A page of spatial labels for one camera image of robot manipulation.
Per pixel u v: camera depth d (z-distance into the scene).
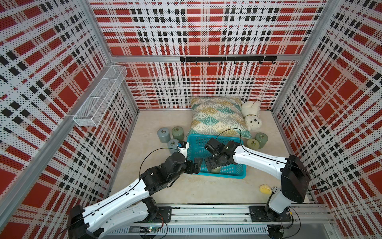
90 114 0.69
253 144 0.90
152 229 0.69
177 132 0.99
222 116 0.96
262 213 0.73
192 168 0.63
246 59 0.88
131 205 0.48
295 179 0.44
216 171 0.86
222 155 0.59
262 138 0.93
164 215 0.74
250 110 1.10
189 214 0.75
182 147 0.64
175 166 0.53
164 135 0.97
